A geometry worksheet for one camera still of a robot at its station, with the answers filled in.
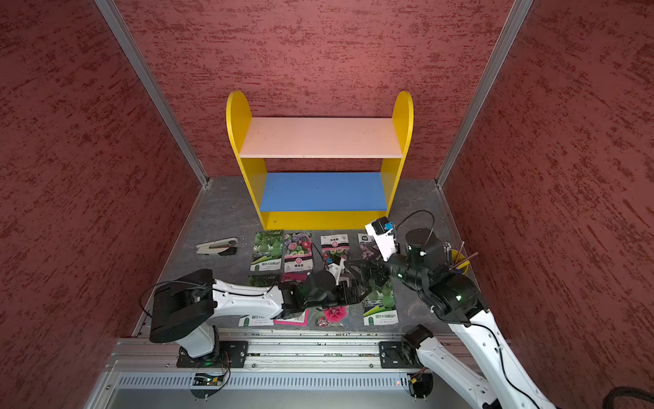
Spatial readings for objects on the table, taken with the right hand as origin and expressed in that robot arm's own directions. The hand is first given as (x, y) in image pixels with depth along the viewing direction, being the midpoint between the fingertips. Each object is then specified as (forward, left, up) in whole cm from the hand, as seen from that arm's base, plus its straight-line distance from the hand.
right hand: (356, 260), depth 64 cm
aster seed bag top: (+16, +20, -27) cm, 37 cm away
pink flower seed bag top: (+21, +5, -28) cm, 35 cm away
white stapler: (+20, +48, -25) cm, 58 cm away
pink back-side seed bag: (-7, +17, -28) cm, 34 cm away
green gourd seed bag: (+16, +32, -27) cm, 44 cm away
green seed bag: (+8, +33, -30) cm, 45 cm away
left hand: (-3, -3, -18) cm, 18 cm away
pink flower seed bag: (-6, +7, -28) cm, 29 cm away
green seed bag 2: (-3, -9, -28) cm, 29 cm away
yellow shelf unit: (+28, +10, -9) cm, 31 cm away
